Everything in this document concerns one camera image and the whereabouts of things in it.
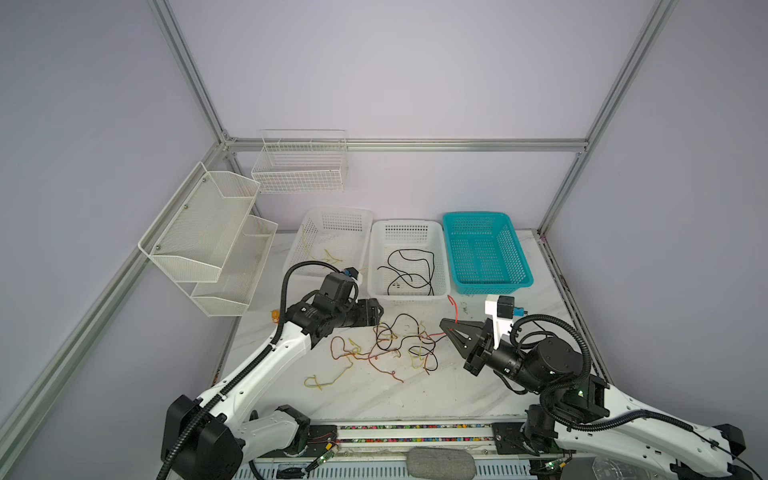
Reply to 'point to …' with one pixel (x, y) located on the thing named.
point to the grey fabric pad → (440, 463)
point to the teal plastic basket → (486, 253)
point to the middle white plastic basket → (391, 234)
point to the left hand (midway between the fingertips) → (370, 313)
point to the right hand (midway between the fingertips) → (441, 325)
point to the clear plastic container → (606, 468)
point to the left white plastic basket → (342, 237)
